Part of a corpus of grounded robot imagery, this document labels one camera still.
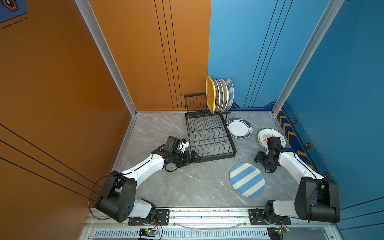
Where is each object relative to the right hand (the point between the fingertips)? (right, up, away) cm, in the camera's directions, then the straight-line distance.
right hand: (258, 162), depth 89 cm
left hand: (-37, +3, -5) cm, 38 cm away
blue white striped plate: (-17, +41, -3) cm, 44 cm away
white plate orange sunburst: (+10, +15, +16) cm, 24 cm away
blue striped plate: (-8, -9, -3) cm, 12 cm away
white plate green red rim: (-6, +20, +20) cm, 29 cm away
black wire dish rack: (-28, +14, +14) cm, 34 cm away
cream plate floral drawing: (-21, +40, -5) cm, 45 cm away
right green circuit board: (+3, -27, -19) cm, 33 cm away
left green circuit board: (-60, -29, -18) cm, 69 cm away
